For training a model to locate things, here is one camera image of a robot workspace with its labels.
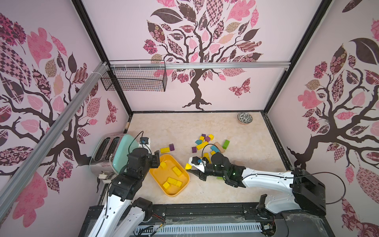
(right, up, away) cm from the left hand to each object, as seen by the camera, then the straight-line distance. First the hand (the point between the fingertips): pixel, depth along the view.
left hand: (154, 155), depth 73 cm
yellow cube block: (+17, -5, -2) cm, 18 cm away
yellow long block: (+9, -18, +10) cm, 22 cm away
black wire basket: (-16, +48, +22) cm, 55 cm away
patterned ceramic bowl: (+61, +21, +41) cm, 76 cm away
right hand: (+18, -5, +1) cm, 18 cm away
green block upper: (+43, +1, +29) cm, 52 cm away
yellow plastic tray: (+6, -15, +13) cm, 21 cm away
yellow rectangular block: (+10, -12, +13) cm, 20 cm away
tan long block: (+39, -1, +25) cm, 46 cm away
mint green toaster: (-25, 0, +5) cm, 26 cm away
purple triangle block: (+5, 0, +25) cm, 25 cm away
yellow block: (+4, -19, +8) cm, 21 cm away
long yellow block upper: (+26, 0, +29) cm, 38 cm away
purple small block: (+20, -1, +22) cm, 30 cm away
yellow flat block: (0, -2, +26) cm, 26 cm away
